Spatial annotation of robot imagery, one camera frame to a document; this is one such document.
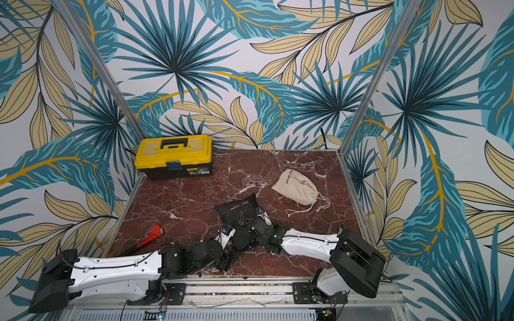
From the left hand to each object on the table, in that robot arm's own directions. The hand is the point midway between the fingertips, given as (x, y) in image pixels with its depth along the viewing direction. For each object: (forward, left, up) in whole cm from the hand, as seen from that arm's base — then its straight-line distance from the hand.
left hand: (232, 253), depth 75 cm
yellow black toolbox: (+42, +32, +7) cm, 53 cm away
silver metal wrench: (+14, -47, -7) cm, 49 cm away
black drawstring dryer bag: (+16, -3, -1) cm, 16 cm away
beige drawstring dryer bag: (+31, -28, -1) cm, 42 cm away
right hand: (+12, -13, -6) cm, 19 cm away
